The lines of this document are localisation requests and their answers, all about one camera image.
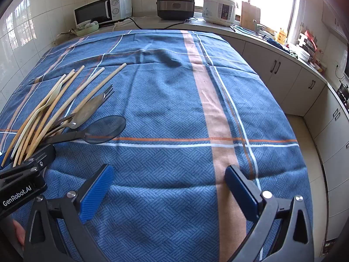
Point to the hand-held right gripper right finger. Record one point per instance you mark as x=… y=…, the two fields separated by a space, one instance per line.
x=241 y=193

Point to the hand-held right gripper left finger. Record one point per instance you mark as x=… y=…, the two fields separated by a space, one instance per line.
x=96 y=193

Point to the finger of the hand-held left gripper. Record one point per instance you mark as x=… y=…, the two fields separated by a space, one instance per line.
x=4 y=158
x=43 y=154

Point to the black plastic spoon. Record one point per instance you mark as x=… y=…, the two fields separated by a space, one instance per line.
x=106 y=129

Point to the metal fork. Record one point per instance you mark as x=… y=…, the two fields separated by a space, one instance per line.
x=107 y=92

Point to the bundle of wooden chopsticks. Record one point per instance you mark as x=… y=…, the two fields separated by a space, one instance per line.
x=117 y=70

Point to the person's left hand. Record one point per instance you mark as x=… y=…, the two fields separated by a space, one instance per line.
x=19 y=233

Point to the beige spoon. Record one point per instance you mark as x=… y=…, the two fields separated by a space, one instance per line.
x=87 y=109

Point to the blue plaid tablecloth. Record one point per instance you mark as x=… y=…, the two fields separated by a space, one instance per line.
x=169 y=101

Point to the green plate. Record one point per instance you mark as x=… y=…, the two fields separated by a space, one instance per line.
x=87 y=31

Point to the gas stove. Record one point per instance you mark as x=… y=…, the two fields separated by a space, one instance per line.
x=343 y=92

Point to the white microwave oven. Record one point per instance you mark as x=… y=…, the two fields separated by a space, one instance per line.
x=95 y=12

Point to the white power strip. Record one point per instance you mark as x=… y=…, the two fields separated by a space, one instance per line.
x=120 y=23

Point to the stack of white dishes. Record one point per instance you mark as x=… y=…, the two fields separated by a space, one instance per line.
x=305 y=54

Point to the blue rag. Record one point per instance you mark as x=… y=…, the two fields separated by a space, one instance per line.
x=272 y=42

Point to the yellow box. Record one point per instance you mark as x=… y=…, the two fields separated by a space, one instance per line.
x=282 y=36

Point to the metal faucet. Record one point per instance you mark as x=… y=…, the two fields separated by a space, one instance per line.
x=257 y=26

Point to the wooden cutting board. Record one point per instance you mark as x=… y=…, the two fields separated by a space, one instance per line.
x=249 y=15

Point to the white pressure cooker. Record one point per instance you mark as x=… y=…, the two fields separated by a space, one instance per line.
x=218 y=11

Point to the kitchen window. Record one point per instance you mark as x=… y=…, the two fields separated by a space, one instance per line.
x=272 y=0

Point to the black rice cooker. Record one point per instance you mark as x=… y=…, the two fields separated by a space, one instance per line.
x=176 y=6

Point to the white wall cabinet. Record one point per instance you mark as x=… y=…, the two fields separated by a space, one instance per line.
x=335 y=19

